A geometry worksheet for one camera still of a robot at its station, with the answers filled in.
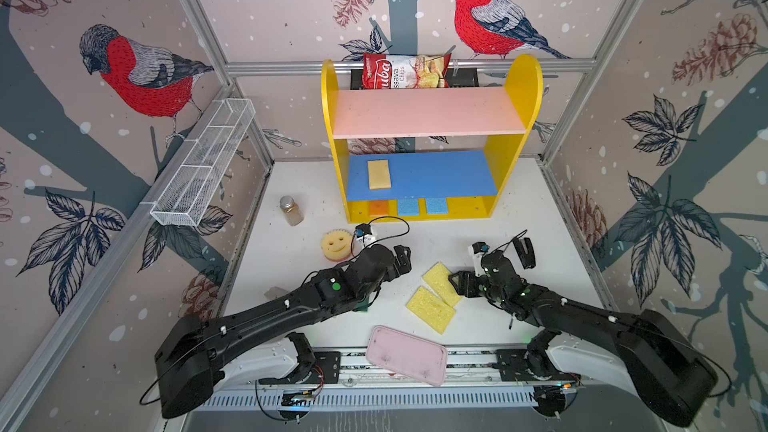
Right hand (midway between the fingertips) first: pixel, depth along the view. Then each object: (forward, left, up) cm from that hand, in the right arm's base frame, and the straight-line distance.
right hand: (454, 283), depth 87 cm
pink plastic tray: (-20, +13, +2) cm, 24 cm away
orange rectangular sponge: (+25, +25, +2) cm, 35 cm away
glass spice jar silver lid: (+19, +52, +9) cm, 56 cm away
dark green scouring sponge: (-14, +24, +21) cm, 34 cm away
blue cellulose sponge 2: (+27, +4, +2) cm, 28 cm away
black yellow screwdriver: (-11, -15, -2) cm, 18 cm away
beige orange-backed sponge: (+29, +24, +16) cm, 41 cm away
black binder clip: (+12, -23, 0) cm, 26 cm away
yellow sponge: (+1, +5, 0) cm, 5 cm away
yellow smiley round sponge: (+10, +37, +4) cm, 38 cm away
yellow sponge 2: (-8, +7, 0) cm, 11 cm away
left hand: (0, +15, +16) cm, 22 cm away
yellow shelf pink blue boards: (+25, +17, +16) cm, 34 cm away
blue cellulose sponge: (+26, +14, +2) cm, 30 cm away
